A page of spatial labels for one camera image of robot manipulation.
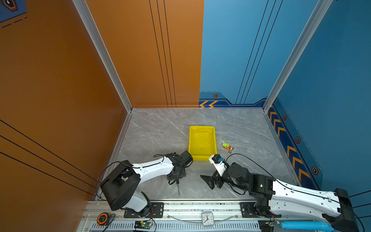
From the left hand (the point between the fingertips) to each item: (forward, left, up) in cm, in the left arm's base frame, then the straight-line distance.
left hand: (181, 173), depth 86 cm
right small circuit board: (-25, -43, 0) cm, 50 cm away
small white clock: (-23, -14, +3) cm, 27 cm away
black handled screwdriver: (-9, +1, 0) cm, 9 cm away
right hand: (-4, -14, +18) cm, 23 cm away
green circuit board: (-25, +18, 0) cm, 31 cm away
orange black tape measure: (-24, +36, +4) cm, 44 cm away
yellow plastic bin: (+20, -13, +2) cm, 24 cm away
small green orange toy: (+18, -29, +3) cm, 34 cm away
